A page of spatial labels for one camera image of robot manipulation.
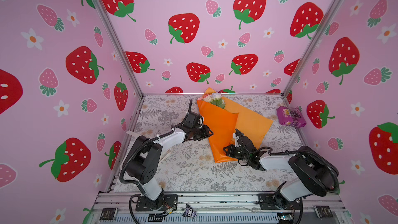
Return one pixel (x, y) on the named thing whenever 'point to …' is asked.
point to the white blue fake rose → (216, 99)
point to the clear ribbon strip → (132, 134)
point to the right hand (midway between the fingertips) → (221, 148)
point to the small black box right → (323, 211)
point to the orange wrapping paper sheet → (223, 118)
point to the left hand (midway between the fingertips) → (212, 133)
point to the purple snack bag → (290, 116)
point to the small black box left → (108, 214)
